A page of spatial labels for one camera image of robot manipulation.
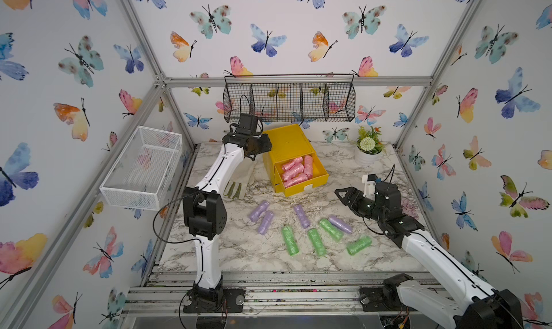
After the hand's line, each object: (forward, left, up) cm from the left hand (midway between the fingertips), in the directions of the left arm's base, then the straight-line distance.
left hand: (271, 142), depth 91 cm
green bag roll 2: (-35, -17, -21) cm, 45 cm away
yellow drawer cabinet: (+1, -7, -2) cm, 7 cm away
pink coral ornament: (-25, -54, -13) cm, 61 cm away
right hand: (-24, -25, -3) cm, 35 cm away
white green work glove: (-3, +16, -21) cm, 26 cm away
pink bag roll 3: (-9, -15, -5) cm, 18 cm away
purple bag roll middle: (-26, -13, -21) cm, 36 cm away
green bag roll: (-35, -7, -21) cm, 41 cm away
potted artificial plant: (+3, -44, -7) cm, 45 cm away
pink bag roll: (-9, -7, -5) cm, 12 cm away
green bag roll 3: (-30, -24, -21) cm, 44 cm away
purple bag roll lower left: (-28, +4, -21) cm, 35 cm away
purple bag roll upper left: (-20, +6, -22) cm, 30 cm away
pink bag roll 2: (-11, -8, -5) cm, 15 cm away
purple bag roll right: (-28, -28, -21) cm, 45 cm away
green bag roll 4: (-36, -35, -21) cm, 54 cm away
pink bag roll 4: (-16, -10, -5) cm, 20 cm away
